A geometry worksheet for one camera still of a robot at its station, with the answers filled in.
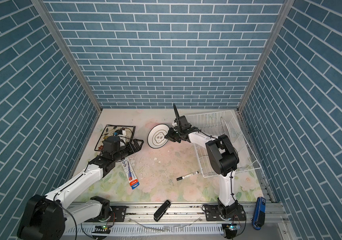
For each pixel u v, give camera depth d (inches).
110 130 41.0
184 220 29.0
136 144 29.7
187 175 34.1
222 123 43.8
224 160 20.8
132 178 33.3
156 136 38.7
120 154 27.3
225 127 41.5
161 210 29.5
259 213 28.1
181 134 29.9
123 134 30.5
